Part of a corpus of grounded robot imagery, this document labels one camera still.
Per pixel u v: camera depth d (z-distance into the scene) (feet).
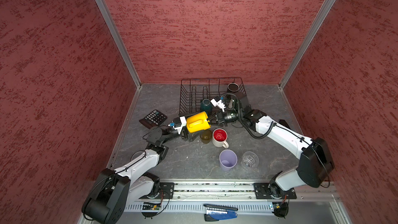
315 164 1.38
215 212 2.20
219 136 3.02
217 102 2.36
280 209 2.29
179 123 1.89
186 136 2.09
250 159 2.73
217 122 2.19
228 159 2.65
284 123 3.19
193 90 3.61
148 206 2.38
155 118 3.26
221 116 2.19
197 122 2.02
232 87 3.43
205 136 3.01
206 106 3.00
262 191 2.44
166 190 2.43
